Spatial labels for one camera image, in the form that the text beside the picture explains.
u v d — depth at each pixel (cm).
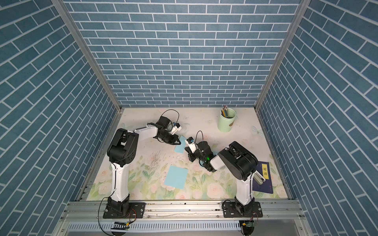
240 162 52
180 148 96
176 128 95
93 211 76
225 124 99
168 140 91
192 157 85
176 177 88
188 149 85
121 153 56
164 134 86
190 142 83
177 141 96
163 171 87
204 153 75
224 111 97
